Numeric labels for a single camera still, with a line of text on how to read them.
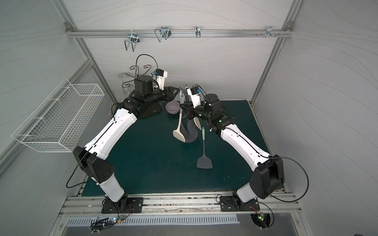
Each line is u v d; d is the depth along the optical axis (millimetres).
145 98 566
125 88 987
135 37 784
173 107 1099
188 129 879
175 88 711
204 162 871
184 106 718
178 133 805
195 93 618
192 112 654
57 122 683
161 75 638
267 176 414
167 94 640
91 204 753
